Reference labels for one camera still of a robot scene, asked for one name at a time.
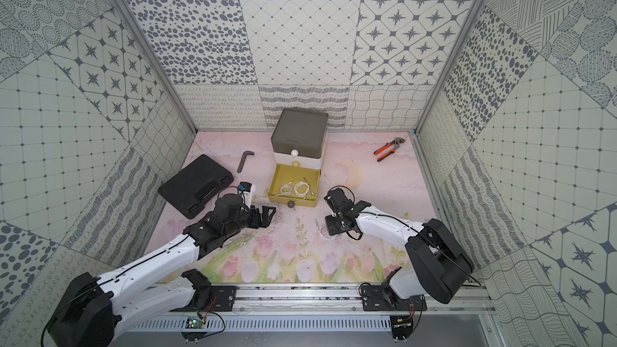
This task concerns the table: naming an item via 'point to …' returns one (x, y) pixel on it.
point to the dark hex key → (243, 160)
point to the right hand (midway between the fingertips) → (336, 227)
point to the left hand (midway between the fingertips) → (265, 203)
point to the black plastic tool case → (188, 189)
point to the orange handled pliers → (385, 146)
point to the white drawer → (298, 161)
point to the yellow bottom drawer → (283, 174)
